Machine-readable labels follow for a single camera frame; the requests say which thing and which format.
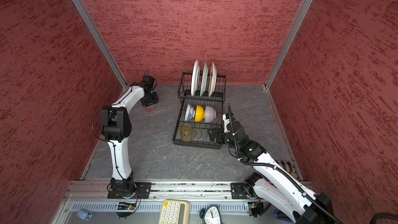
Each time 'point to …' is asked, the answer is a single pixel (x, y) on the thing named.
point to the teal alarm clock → (212, 215)
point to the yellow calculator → (175, 211)
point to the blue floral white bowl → (190, 112)
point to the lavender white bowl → (210, 114)
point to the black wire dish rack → (216, 100)
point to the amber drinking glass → (187, 132)
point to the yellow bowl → (200, 114)
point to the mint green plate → (204, 82)
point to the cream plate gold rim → (213, 80)
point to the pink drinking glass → (149, 109)
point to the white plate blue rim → (195, 78)
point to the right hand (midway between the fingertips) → (213, 134)
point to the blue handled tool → (275, 213)
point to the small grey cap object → (84, 215)
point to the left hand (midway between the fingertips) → (154, 104)
